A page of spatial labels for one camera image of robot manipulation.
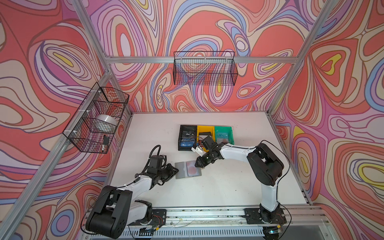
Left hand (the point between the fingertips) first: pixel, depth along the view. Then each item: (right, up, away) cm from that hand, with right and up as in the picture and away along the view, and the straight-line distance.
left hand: (180, 169), depth 88 cm
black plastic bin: (+4, +18, +16) cm, 24 cm away
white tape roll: (-35, +30, -14) cm, 48 cm away
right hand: (+11, 0, +3) cm, 12 cm away
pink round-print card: (+7, -1, +1) cm, 7 cm away
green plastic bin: (+30, +20, +16) cm, 40 cm away
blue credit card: (+5, +15, +13) cm, 20 cm away
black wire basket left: (-42, +26, -14) cm, 51 cm away
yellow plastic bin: (+13, +24, +13) cm, 31 cm away
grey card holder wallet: (+2, -2, +1) cm, 3 cm away
